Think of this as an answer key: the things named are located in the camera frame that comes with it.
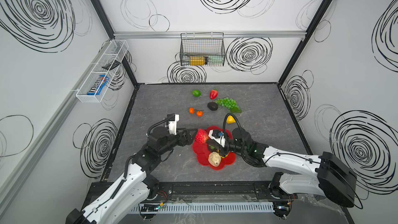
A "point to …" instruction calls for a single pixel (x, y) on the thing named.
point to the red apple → (201, 136)
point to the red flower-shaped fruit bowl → (202, 152)
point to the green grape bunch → (230, 103)
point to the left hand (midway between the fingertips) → (192, 130)
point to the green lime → (196, 93)
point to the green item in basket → (215, 59)
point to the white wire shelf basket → (114, 50)
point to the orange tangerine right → (199, 113)
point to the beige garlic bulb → (214, 158)
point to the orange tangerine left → (192, 110)
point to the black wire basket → (202, 49)
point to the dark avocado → (212, 106)
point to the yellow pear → (230, 120)
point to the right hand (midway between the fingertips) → (207, 140)
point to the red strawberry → (213, 94)
